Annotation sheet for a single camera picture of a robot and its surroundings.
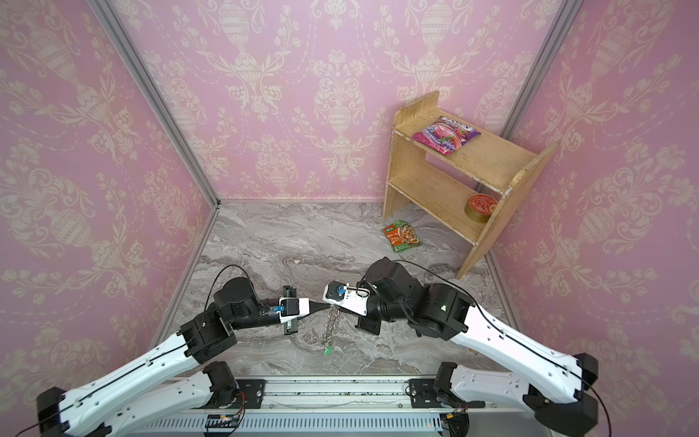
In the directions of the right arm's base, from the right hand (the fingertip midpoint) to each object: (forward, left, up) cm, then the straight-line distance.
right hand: (344, 304), depth 63 cm
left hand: (-1, +4, +2) cm, 4 cm away
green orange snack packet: (+40, -22, -27) cm, 53 cm away
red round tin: (+31, -43, -3) cm, 53 cm away
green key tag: (-3, +6, -25) cm, 26 cm away
